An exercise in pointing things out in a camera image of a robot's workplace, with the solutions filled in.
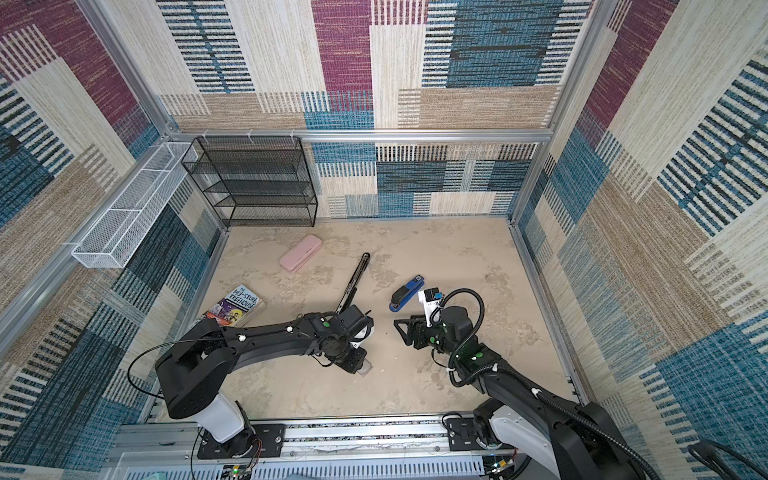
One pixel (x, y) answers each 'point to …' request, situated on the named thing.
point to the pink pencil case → (300, 253)
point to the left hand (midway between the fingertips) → (362, 362)
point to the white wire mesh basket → (117, 234)
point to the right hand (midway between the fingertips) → (403, 325)
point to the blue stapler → (404, 294)
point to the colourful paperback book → (238, 309)
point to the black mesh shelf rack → (254, 181)
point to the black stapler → (351, 289)
